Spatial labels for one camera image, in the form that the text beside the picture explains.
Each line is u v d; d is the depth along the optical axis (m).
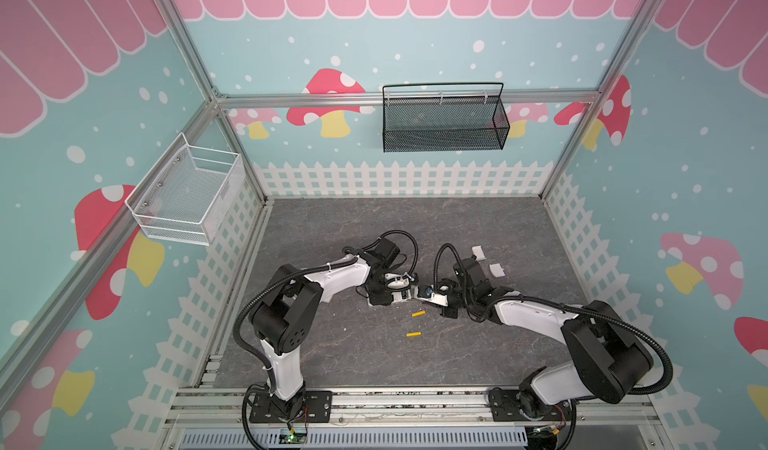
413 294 0.77
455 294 0.78
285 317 0.49
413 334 0.86
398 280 0.83
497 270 1.00
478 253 1.03
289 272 0.52
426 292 0.74
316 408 0.75
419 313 0.90
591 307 0.48
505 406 0.74
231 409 0.76
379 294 0.84
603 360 0.44
